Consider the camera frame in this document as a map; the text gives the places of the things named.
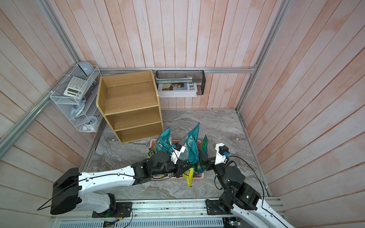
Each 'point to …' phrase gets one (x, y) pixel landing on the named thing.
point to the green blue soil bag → (196, 166)
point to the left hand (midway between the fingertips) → (189, 167)
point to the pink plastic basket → (152, 144)
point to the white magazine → (182, 90)
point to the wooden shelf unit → (130, 103)
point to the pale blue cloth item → (76, 108)
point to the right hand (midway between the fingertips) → (208, 146)
